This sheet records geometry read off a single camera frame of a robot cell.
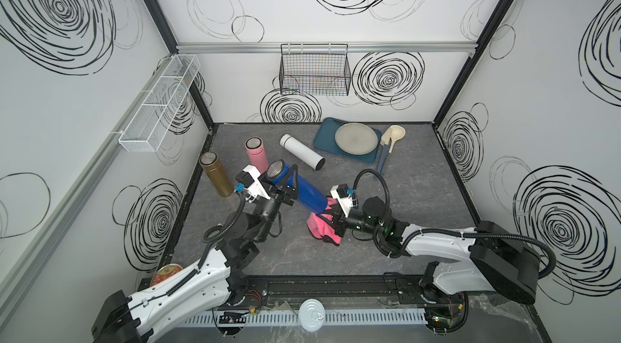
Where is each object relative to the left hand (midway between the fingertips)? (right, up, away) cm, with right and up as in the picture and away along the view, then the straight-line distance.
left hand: (289, 165), depth 62 cm
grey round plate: (+27, +9, +52) cm, 59 cm away
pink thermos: (-14, +1, +23) cm, 27 cm away
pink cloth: (+8, -20, +11) cm, 24 cm away
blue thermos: (+5, -9, +7) cm, 12 cm away
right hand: (+8, -16, +11) cm, 21 cm away
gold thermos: (-28, -4, +21) cm, 35 cm away
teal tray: (+12, +8, +53) cm, 55 cm away
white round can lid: (+6, -41, +3) cm, 42 cm away
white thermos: (+1, +2, +41) cm, 41 cm away
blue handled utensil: (+39, +4, +46) cm, 60 cm away
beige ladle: (+47, +12, +52) cm, 71 cm away
